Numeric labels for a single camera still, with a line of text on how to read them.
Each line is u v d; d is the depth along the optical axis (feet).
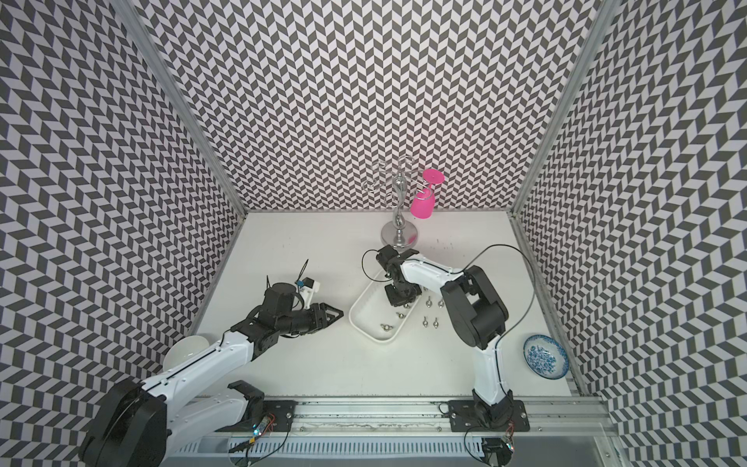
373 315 3.04
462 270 1.80
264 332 1.99
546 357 2.69
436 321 2.92
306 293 2.53
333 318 2.54
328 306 2.51
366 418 2.46
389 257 2.56
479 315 1.67
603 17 2.23
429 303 3.06
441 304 3.06
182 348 2.58
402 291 2.62
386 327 2.90
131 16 2.35
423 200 3.00
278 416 2.37
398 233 3.56
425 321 2.92
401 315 2.98
